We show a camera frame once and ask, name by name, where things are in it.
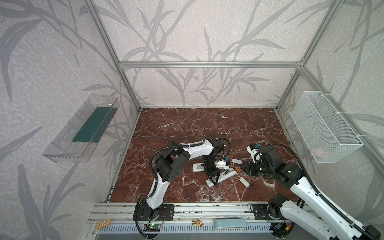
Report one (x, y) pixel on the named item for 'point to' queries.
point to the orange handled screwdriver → (239, 169)
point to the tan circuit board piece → (103, 224)
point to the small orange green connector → (197, 222)
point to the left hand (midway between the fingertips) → (215, 176)
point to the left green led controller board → (152, 227)
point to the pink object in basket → (317, 151)
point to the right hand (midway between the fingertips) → (242, 161)
